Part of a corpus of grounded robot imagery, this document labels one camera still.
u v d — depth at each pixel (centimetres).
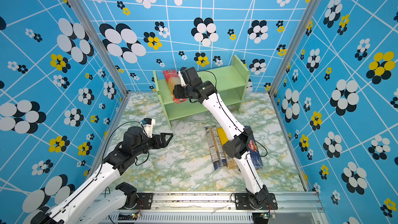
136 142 60
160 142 68
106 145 94
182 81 65
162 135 68
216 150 87
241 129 54
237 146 52
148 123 69
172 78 85
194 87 59
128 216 71
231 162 83
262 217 70
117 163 53
